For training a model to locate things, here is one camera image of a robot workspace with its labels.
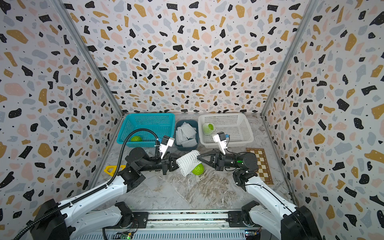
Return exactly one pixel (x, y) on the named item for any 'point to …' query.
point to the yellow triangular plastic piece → (114, 169)
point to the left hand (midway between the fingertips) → (187, 163)
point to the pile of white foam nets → (185, 135)
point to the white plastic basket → (236, 125)
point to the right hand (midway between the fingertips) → (200, 163)
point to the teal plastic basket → (162, 124)
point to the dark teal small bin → (194, 123)
